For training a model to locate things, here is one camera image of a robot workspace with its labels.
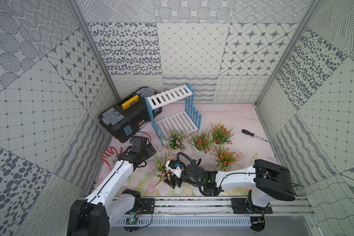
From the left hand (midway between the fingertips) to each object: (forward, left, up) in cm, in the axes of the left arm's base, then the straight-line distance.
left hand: (152, 151), depth 84 cm
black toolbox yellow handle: (+21, +17, +8) cm, 28 cm away
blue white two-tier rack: (+28, -20, -7) cm, 35 cm away
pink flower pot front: (-17, -10, +11) cm, 22 cm away
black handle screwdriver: (+21, -64, -10) cm, 68 cm away
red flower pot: (+4, -28, +6) cm, 29 cm away
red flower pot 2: (+9, -41, +3) cm, 42 cm away
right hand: (-12, -9, +2) cm, 15 cm away
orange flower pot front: (-5, -41, +4) cm, 41 cm away
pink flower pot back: (+3, -14, +6) cm, 16 cm away
